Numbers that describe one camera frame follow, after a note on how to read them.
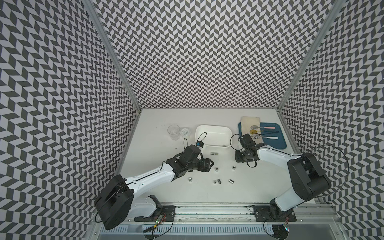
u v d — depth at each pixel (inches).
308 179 17.7
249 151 26.5
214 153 36.9
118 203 15.6
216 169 34.1
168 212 28.5
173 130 37.8
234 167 34.2
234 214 29.6
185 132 38.6
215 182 32.3
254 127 41.7
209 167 28.6
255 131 41.0
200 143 29.0
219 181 32.5
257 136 40.1
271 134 39.8
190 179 32.6
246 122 42.6
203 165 27.8
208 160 28.6
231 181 32.5
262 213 28.5
